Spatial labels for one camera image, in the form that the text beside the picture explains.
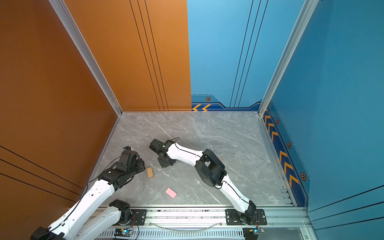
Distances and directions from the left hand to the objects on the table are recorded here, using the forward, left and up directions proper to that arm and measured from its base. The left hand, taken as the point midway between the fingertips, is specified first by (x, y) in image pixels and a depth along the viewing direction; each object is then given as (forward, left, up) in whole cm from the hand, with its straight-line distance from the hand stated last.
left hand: (142, 161), depth 83 cm
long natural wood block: (-3, -4, -7) cm, 8 cm away
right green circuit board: (-30, -60, -8) cm, 67 cm away
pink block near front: (-14, -17, -8) cm, 24 cm away
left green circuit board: (-31, +3, -10) cm, 33 cm away
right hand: (+3, -12, -8) cm, 15 cm away
